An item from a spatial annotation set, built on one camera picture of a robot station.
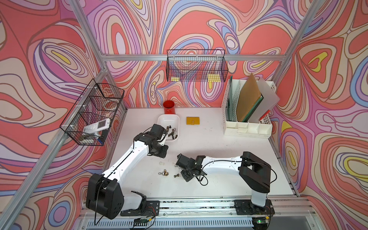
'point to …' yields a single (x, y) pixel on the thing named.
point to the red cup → (169, 107)
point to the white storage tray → (171, 122)
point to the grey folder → (270, 99)
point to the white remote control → (101, 125)
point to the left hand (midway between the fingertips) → (164, 152)
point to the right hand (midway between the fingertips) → (189, 177)
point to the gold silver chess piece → (165, 173)
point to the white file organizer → (261, 129)
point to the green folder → (229, 108)
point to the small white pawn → (162, 163)
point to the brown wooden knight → (171, 134)
